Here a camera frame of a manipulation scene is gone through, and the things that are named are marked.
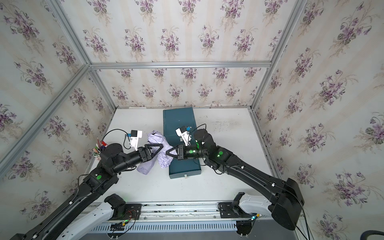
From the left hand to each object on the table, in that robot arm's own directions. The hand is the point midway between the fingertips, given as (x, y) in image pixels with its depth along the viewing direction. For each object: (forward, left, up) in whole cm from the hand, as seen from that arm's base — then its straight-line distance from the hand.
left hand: (162, 150), depth 64 cm
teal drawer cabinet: (+23, -2, -6) cm, 24 cm away
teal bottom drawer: (+1, -8, -23) cm, 25 cm away
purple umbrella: (+4, +4, +3) cm, 7 cm away
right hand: (-2, -3, -1) cm, 3 cm away
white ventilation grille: (-25, -4, -29) cm, 38 cm away
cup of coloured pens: (+10, +41, -18) cm, 46 cm away
